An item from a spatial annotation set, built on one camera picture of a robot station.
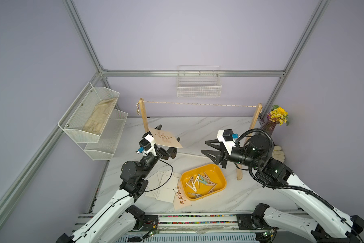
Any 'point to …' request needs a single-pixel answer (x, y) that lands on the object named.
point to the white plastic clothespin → (193, 188)
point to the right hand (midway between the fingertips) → (204, 148)
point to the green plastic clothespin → (201, 179)
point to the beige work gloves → (277, 154)
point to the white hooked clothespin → (197, 179)
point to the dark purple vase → (269, 126)
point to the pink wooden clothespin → (191, 179)
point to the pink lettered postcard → (180, 196)
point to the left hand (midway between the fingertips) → (169, 133)
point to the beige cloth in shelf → (98, 118)
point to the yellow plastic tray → (215, 174)
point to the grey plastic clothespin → (195, 195)
